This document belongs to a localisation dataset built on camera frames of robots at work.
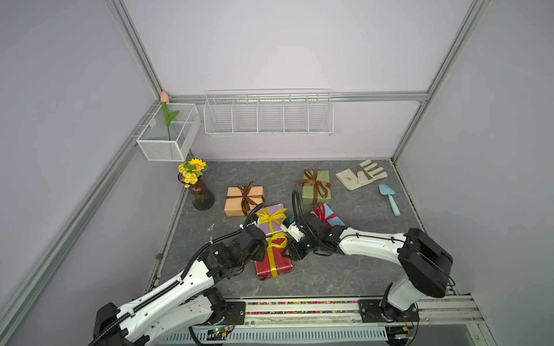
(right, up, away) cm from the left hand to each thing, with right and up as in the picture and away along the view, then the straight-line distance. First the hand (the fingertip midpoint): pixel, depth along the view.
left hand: (260, 244), depth 76 cm
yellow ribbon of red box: (+7, -1, +6) cm, 9 cm away
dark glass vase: (-29, +16, +20) cm, 39 cm away
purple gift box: (+3, +7, +13) cm, 15 cm away
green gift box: (+28, +25, +30) cm, 48 cm away
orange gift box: (-15, +11, +20) cm, 27 cm away
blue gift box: (+29, +6, +12) cm, 32 cm away
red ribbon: (+24, +10, +15) cm, 30 cm away
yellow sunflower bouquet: (-28, +27, +8) cm, 39 cm away
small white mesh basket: (-39, +38, +2) cm, 55 cm away
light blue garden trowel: (+59, +18, +29) cm, 68 cm away
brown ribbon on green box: (+25, +20, +25) cm, 41 cm away
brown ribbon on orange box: (-8, +15, +20) cm, 26 cm away
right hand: (+9, -4, +6) cm, 11 cm away
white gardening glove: (+47, +25, +36) cm, 64 cm away
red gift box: (+1, -9, +1) cm, 9 cm away
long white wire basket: (+3, +54, +23) cm, 58 cm away
